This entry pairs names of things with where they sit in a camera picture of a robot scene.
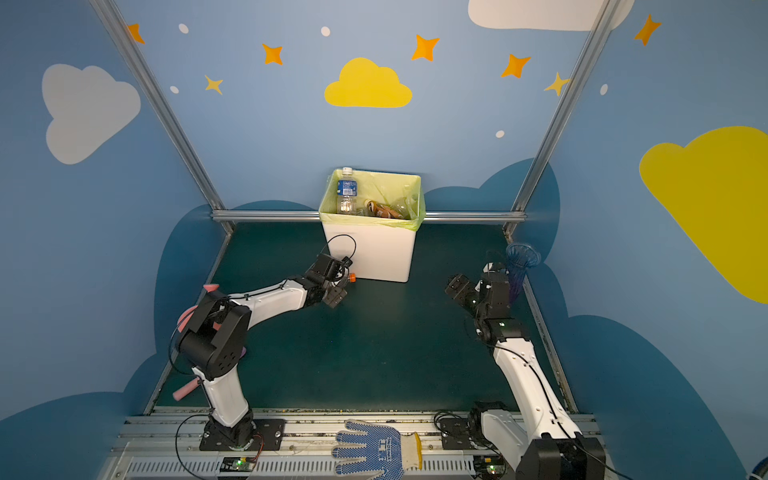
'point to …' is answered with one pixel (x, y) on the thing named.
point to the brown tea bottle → (381, 210)
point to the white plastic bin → (384, 234)
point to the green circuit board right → (489, 466)
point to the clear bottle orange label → (352, 277)
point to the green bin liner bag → (383, 198)
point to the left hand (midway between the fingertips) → (330, 279)
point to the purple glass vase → (519, 257)
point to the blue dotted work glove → (386, 451)
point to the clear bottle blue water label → (347, 192)
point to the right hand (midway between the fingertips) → (462, 281)
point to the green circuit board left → (237, 464)
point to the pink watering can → (186, 316)
